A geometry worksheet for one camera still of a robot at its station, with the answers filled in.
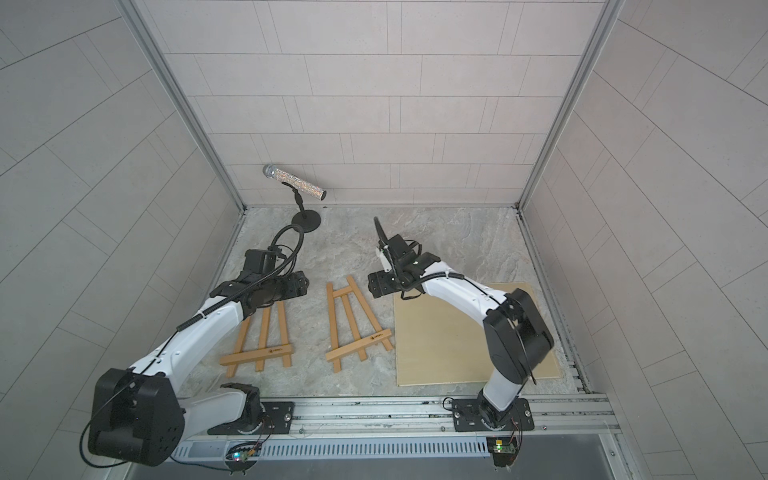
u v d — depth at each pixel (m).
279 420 0.71
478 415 0.64
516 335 0.47
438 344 0.82
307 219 1.11
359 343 0.79
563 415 0.73
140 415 0.39
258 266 0.63
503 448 0.68
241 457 0.63
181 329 0.48
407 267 0.63
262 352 0.80
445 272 0.55
